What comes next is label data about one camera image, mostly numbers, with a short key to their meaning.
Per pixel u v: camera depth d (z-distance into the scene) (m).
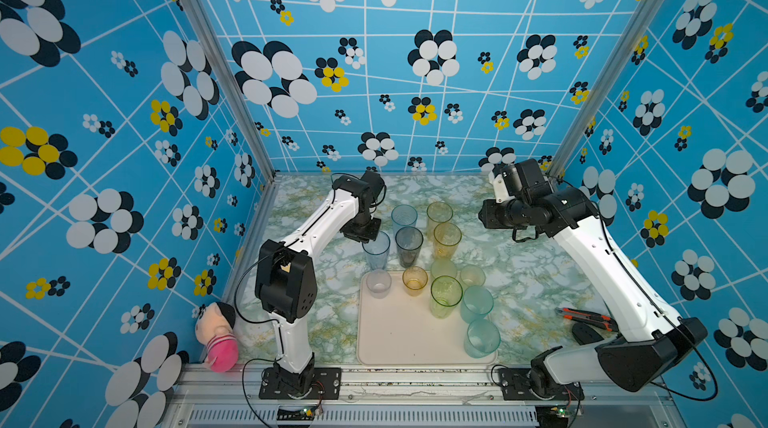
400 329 0.83
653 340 0.38
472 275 0.90
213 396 0.72
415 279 0.89
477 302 0.83
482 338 0.79
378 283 0.90
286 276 0.49
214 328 0.75
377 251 0.84
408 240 0.91
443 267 0.87
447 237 0.91
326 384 0.73
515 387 0.72
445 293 0.83
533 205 0.52
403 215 0.96
